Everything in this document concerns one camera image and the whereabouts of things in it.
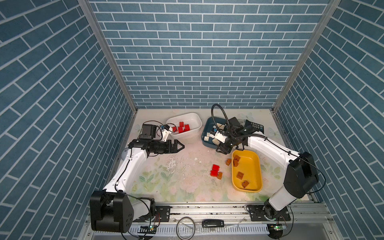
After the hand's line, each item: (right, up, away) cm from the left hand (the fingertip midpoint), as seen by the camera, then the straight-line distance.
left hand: (178, 146), depth 79 cm
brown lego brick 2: (+35, -9, +12) cm, 38 cm away
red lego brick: (-6, +8, +26) cm, 28 cm away
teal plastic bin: (+20, +11, +29) cm, 37 cm away
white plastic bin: (+7, +15, +33) cm, 37 cm away
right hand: (+23, +1, +7) cm, 24 cm away
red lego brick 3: (-2, +12, +31) cm, 33 cm away
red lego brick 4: (+3, +9, +24) cm, 26 cm away
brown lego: (+35, -17, +6) cm, 40 cm away
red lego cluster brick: (+21, -16, +8) cm, 27 cm away
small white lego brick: (+16, +2, +23) cm, 28 cm away
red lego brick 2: (-2, +8, +26) cm, 27 cm away
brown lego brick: (+29, -11, +12) cm, 34 cm away
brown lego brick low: (+37, -21, +3) cm, 43 cm away
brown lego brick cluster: (+24, -18, +7) cm, 31 cm away
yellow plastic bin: (+40, -16, +9) cm, 44 cm away
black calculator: (+54, +10, +29) cm, 62 cm away
